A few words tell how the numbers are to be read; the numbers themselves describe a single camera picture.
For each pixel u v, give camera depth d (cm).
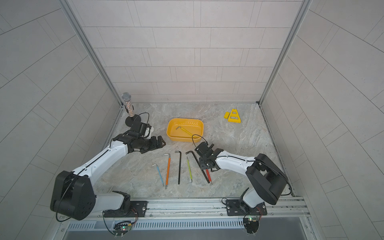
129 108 90
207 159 64
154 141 74
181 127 102
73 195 39
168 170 83
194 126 102
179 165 85
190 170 84
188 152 91
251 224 68
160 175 82
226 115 109
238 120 106
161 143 75
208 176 81
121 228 65
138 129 66
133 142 59
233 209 71
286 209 71
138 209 71
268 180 43
